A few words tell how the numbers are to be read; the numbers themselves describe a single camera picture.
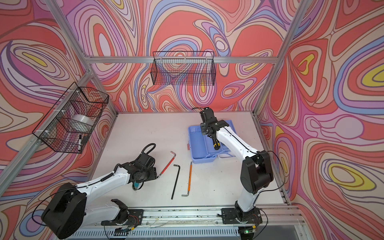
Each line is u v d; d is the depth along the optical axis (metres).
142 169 0.66
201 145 0.96
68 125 0.74
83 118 0.74
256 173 0.46
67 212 0.41
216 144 0.91
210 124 0.65
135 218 0.72
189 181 0.86
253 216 0.72
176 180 0.86
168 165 0.91
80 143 0.72
